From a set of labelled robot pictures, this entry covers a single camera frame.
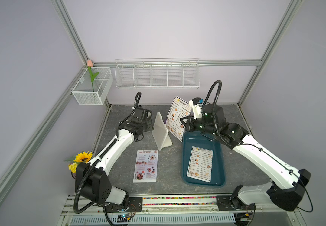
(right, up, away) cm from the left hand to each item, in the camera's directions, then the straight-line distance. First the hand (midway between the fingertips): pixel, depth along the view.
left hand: (147, 125), depth 83 cm
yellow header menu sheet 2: (+33, -24, +4) cm, 41 cm away
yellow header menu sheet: (+18, +9, -14) cm, 25 cm away
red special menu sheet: (-2, -26, +4) cm, 26 cm away
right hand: (+18, +4, -16) cm, 25 cm away
